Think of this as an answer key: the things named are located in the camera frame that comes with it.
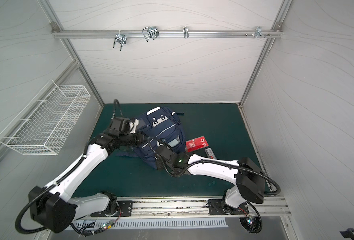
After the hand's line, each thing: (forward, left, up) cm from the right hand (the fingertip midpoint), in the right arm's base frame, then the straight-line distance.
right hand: (157, 158), depth 78 cm
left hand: (+8, +7, +7) cm, 13 cm away
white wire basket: (+4, +52, +20) cm, 56 cm away
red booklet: (+18, -21, -13) cm, 31 cm away
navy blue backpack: (+23, +1, -3) cm, 23 cm away
